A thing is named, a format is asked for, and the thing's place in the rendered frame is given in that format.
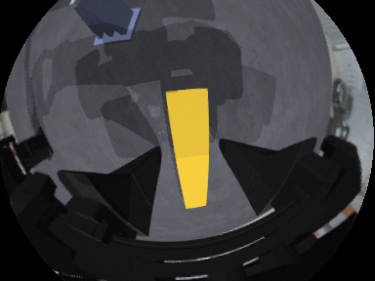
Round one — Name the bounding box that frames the yellow bar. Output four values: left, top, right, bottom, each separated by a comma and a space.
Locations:
165, 89, 210, 209

